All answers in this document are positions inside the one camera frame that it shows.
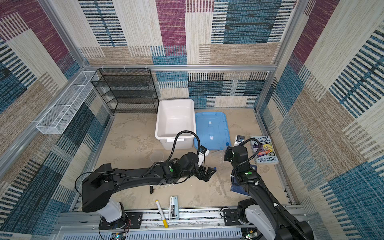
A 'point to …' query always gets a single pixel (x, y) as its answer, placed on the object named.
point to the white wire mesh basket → (51, 124)
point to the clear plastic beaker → (156, 156)
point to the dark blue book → (241, 189)
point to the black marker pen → (151, 189)
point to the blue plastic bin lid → (212, 129)
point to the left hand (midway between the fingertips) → (210, 165)
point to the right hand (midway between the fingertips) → (230, 148)
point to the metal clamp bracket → (173, 213)
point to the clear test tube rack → (222, 163)
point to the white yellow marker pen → (165, 222)
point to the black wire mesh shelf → (128, 90)
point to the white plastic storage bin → (174, 116)
